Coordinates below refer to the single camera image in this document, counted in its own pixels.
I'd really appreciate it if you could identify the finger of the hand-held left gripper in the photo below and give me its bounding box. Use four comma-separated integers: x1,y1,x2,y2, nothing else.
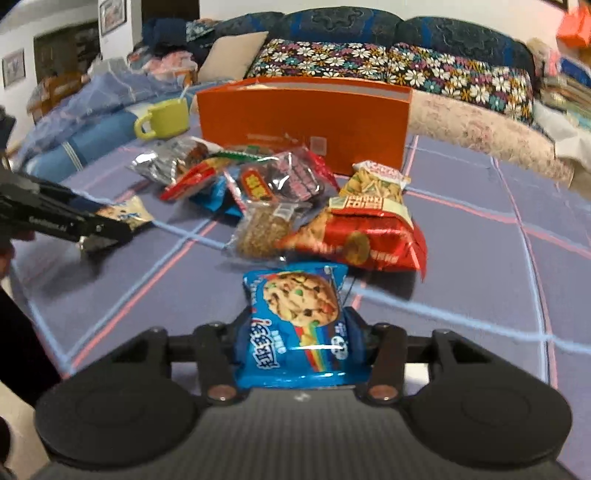
69,216,134,254
41,180,109,217

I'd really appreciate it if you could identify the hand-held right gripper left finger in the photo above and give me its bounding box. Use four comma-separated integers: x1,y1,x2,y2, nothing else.
122,307,252,404

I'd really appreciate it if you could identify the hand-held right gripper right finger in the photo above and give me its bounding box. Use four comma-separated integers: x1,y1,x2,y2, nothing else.
344,307,467,402

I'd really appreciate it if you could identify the white nut cookie packet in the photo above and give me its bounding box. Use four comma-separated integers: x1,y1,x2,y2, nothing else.
95,196,154,232

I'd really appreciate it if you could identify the blue cookie packet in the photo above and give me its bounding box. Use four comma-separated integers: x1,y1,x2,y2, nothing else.
233,262,370,389

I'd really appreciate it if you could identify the silver foil snack packet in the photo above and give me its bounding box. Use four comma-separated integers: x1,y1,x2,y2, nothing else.
130,137,222,185

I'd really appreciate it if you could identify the red chips packet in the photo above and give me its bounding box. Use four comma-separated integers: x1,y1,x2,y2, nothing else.
277,161,428,282

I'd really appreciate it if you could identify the clear red dates packet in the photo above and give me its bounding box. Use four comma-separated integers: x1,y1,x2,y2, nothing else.
224,150,340,215

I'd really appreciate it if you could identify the orange cardboard box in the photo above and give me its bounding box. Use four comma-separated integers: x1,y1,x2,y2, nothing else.
196,77,413,176

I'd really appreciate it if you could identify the blue striped bedding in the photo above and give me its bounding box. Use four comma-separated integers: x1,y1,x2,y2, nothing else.
16,71,199,174

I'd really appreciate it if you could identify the blue snack packet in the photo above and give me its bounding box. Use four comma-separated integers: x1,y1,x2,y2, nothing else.
190,178,243,217

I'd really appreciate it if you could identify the wooden chair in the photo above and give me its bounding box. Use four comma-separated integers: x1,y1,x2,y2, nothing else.
28,71,88,123

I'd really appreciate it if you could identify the green mug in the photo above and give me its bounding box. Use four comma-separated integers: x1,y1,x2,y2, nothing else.
134,98,191,140

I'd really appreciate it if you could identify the plaid purple tablecloth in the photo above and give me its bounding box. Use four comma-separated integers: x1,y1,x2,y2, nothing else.
9,134,591,462

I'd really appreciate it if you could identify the clear granola bar packet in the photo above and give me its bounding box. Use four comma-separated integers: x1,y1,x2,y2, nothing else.
223,203,315,261

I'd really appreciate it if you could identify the dark cloth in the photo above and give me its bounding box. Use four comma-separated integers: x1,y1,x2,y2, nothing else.
0,277,61,407

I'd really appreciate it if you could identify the framed picture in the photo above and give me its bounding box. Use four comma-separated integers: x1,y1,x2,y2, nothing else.
99,0,127,35
1,48,26,88

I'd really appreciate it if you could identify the pink patterned cloth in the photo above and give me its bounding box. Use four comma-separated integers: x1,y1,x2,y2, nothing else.
129,51,199,84

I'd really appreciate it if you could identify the dark blue clothes pile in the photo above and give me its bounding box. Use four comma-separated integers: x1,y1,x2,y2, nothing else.
141,18,218,61

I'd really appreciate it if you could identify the beige pillow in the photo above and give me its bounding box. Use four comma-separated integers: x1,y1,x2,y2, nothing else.
198,31,269,84

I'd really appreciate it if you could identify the pink quilted blanket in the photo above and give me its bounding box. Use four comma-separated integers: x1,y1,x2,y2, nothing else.
406,88,575,178

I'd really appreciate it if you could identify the floral cushion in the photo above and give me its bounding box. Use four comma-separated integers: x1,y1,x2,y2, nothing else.
245,39,393,86
388,44,536,125

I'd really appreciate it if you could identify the white cloth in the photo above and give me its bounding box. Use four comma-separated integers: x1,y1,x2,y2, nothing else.
533,102,591,185

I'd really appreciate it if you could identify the dark blue sofa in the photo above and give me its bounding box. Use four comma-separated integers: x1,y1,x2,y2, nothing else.
143,9,536,79

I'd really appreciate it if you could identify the stack of books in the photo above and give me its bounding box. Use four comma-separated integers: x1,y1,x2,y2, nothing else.
540,74,591,121

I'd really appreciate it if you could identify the orange paper bag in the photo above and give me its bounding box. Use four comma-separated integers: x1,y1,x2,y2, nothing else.
556,4,591,49

